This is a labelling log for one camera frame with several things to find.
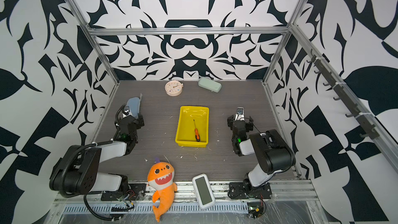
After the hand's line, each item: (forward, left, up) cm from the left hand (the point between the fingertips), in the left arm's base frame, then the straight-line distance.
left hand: (128, 114), depth 89 cm
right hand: (-1, -66, -2) cm, 66 cm away
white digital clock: (-38, -41, -7) cm, 56 cm away
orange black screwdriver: (-11, -39, -9) cm, 41 cm away
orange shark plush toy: (-33, -22, -2) cm, 39 cm away
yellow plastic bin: (+3, -34, -10) cm, 35 cm away
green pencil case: (+31, -49, -9) cm, 58 cm away
